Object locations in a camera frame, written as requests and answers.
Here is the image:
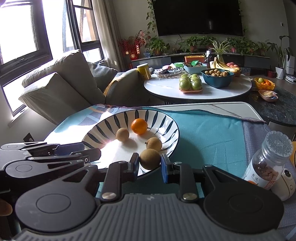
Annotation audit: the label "brown kiwi fruit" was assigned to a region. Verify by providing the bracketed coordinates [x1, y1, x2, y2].
[139, 149, 161, 170]

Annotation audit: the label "brown longan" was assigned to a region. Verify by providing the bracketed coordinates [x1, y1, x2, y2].
[145, 137, 162, 152]
[116, 128, 130, 142]

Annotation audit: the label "striped white ceramic bowl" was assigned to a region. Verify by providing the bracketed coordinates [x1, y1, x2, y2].
[82, 109, 180, 169]

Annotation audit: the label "small orange in bowl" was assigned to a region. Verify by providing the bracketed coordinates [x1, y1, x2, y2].
[130, 118, 148, 135]

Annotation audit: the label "teal tablecloth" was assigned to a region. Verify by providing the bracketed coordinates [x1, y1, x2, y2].
[46, 105, 295, 240]

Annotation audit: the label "beige sofa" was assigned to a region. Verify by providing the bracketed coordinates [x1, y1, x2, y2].
[18, 50, 149, 125]

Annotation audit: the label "grey cushion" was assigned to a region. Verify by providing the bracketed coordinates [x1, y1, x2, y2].
[88, 62, 118, 92]

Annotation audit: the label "round white coffee table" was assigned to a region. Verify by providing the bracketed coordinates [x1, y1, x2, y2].
[144, 74, 252, 102]

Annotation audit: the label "glass jar with orange label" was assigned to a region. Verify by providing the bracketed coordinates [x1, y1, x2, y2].
[242, 131, 293, 190]

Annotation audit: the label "green apples on tray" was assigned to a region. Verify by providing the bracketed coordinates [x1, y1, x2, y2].
[179, 74, 203, 92]

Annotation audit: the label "dark blue fruit bowl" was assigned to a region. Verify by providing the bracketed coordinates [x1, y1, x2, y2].
[201, 69, 235, 88]

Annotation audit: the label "light blue snack tray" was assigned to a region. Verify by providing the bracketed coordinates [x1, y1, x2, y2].
[183, 63, 207, 74]

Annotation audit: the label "yellow tin can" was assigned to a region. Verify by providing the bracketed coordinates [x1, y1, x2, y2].
[137, 63, 151, 81]

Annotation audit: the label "white oval gadget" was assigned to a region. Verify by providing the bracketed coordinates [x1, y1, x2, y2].
[271, 168, 295, 201]

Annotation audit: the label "banana bunch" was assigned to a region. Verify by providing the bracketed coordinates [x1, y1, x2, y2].
[210, 57, 240, 73]

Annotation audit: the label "pink small dish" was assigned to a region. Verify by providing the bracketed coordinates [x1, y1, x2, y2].
[258, 90, 278, 102]

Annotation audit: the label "red flower decoration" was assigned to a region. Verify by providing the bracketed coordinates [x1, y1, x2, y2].
[118, 30, 146, 61]

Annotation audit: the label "dark marble side table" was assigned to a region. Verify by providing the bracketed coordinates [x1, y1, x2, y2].
[248, 87, 295, 127]

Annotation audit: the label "yellow basket with fruit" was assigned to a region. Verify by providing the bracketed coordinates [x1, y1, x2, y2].
[254, 77, 275, 90]

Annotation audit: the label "spider plant in vase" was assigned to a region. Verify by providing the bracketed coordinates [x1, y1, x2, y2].
[211, 40, 231, 63]

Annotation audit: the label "white potted plant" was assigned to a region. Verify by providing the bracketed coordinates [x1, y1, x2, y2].
[267, 35, 293, 80]

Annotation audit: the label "black television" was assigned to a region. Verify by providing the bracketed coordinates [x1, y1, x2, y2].
[153, 0, 243, 36]

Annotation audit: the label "wall power socket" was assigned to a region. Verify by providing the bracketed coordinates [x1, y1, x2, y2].
[23, 133, 34, 142]

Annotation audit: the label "window frame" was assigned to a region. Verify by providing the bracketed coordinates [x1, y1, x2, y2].
[0, 0, 105, 88]

